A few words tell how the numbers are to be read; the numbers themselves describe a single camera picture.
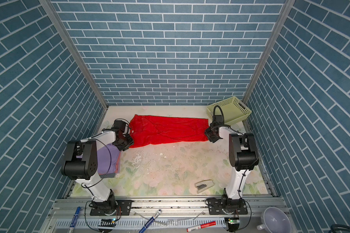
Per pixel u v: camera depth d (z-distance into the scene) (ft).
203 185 2.64
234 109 3.87
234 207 2.23
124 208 2.39
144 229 2.20
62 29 2.55
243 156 1.70
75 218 2.27
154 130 3.41
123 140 2.68
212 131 2.57
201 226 2.22
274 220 2.31
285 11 2.37
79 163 1.60
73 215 2.32
